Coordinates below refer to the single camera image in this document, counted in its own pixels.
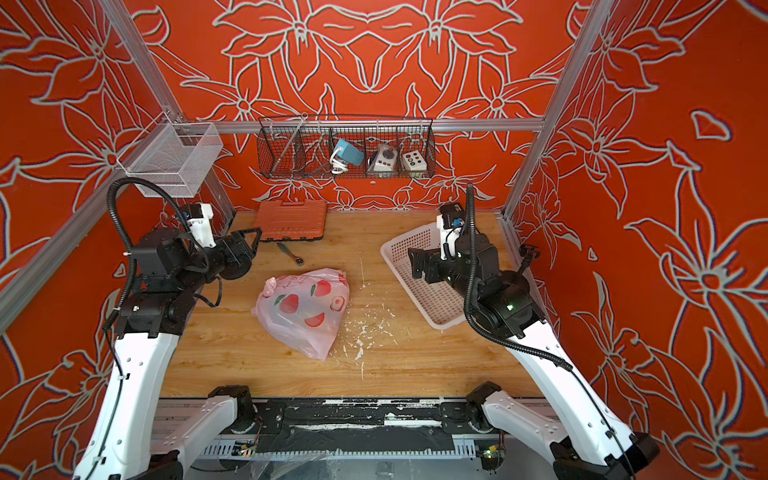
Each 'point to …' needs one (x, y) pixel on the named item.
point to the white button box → (415, 160)
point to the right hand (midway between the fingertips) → (420, 246)
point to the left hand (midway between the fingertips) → (249, 231)
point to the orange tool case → (291, 219)
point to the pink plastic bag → (305, 309)
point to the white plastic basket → (441, 302)
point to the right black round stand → (529, 252)
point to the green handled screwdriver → (299, 261)
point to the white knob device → (383, 161)
